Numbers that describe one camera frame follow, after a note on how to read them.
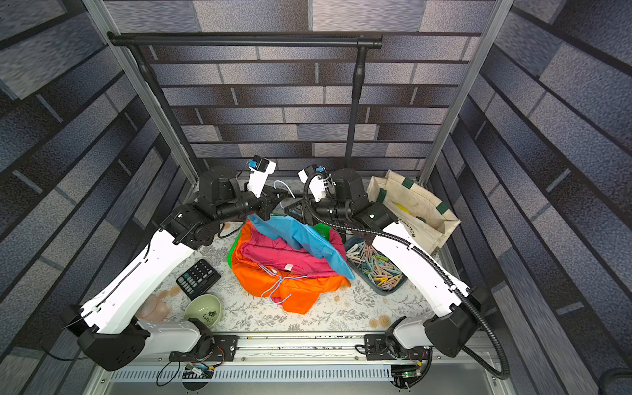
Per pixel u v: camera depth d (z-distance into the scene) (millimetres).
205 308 789
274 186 606
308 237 659
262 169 536
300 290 759
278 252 870
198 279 853
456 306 392
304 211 583
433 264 422
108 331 380
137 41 570
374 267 884
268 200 542
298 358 725
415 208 920
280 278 762
